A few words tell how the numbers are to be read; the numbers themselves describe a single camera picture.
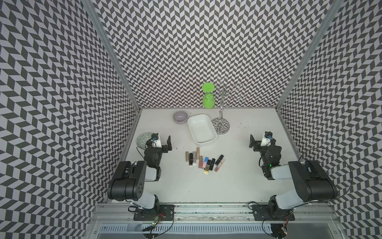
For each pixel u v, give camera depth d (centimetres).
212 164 89
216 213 75
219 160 89
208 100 96
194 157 91
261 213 73
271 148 69
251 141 86
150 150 69
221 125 105
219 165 88
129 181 45
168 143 86
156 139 75
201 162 89
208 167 86
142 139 98
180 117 108
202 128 103
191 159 91
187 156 91
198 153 93
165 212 72
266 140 77
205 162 89
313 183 44
